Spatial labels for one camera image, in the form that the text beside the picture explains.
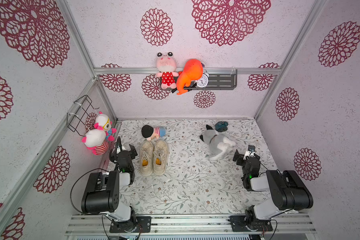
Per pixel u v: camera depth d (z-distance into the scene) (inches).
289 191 17.5
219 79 37.3
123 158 27.7
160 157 35.4
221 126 42.1
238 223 28.9
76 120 29.7
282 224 29.9
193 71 33.0
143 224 28.8
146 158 35.3
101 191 18.3
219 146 36.2
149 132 40.6
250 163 28.2
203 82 35.4
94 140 33.4
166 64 32.3
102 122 37.1
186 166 37.3
